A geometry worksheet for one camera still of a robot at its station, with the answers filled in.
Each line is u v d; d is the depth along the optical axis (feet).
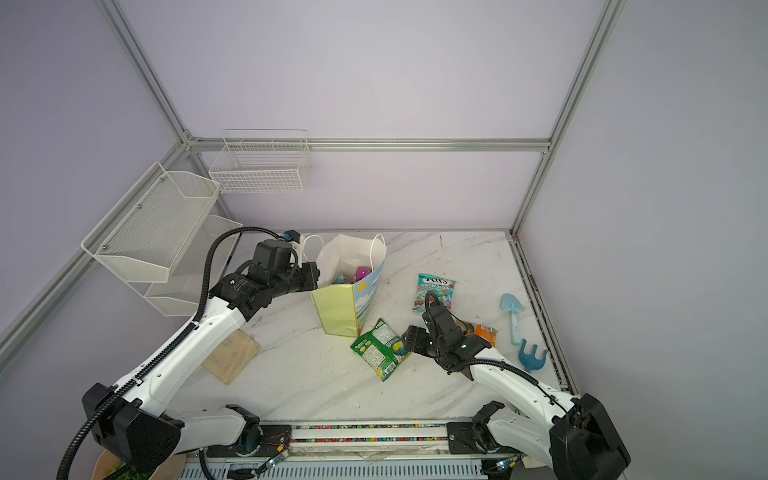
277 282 1.95
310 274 2.21
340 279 2.89
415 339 2.40
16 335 1.64
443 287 3.31
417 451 2.40
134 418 1.22
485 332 2.96
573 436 1.30
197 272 2.17
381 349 2.82
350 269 3.17
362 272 2.89
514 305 3.21
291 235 2.24
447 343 2.07
